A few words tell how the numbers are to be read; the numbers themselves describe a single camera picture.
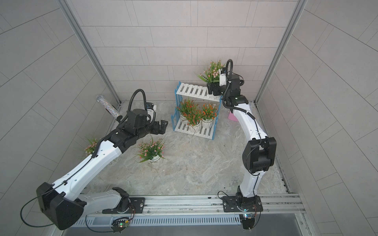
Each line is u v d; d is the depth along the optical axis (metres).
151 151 0.79
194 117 0.86
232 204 0.71
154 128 0.65
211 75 0.74
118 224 0.65
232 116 1.05
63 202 0.36
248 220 0.68
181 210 0.71
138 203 0.72
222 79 0.72
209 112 0.91
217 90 0.75
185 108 0.91
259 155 0.48
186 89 0.89
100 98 0.87
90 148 0.76
